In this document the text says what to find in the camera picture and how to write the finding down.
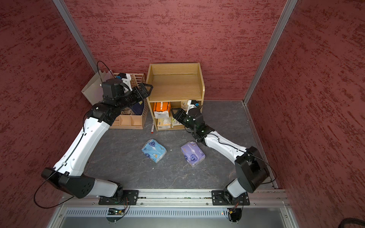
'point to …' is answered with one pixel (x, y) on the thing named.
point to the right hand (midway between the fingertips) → (172, 113)
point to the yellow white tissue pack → (164, 123)
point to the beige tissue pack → (184, 104)
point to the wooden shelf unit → (174, 82)
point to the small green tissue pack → (175, 122)
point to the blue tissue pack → (154, 150)
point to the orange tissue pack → (160, 106)
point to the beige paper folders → (92, 90)
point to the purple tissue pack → (192, 153)
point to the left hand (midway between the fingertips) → (147, 92)
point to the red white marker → (152, 130)
